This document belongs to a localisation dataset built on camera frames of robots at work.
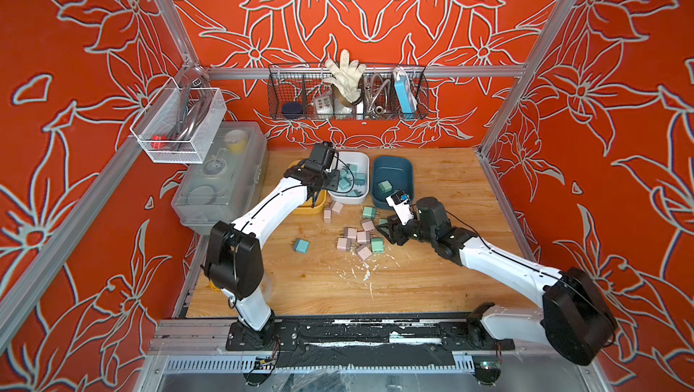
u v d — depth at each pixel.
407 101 0.88
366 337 0.74
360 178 1.10
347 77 0.91
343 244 0.89
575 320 0.41
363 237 0.90
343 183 1.07
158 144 0.69
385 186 1.04
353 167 1.13
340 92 0.88
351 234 0.91
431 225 0.64
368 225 0.93
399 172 1.09
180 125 0.76
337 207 0.99
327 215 0.95
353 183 1.11
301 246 0.89
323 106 0.93
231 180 0.83
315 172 0.63
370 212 0.97
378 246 0.90
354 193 1.02
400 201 0.72
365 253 0.87
